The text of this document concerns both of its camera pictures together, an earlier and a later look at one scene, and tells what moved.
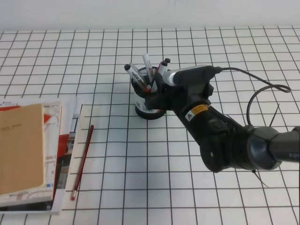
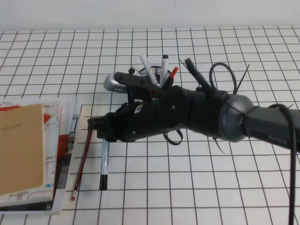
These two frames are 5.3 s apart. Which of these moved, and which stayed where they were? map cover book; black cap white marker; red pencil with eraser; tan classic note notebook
Moved: black cap white marker
Stayed: tan classic note notebook; map cover book; red pencil with eraser
